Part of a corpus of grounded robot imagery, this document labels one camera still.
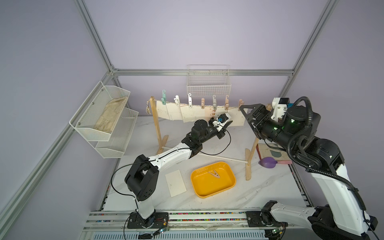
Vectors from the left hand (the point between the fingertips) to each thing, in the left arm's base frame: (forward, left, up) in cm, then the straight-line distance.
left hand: (228, 120), depth 74 cm
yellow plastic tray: (-19, +7, -31) cm, 37 cm away
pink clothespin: (-16, +5, -31) cm, 35 cm away
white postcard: (-21, +29, -32) cm, 47 cm away
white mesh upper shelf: (+3, +70, -2) cm, 70 cm away
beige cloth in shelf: (+6, +64, -2) cm, 64 cm away
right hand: (-13, -1, +15) cm, 19 cm away
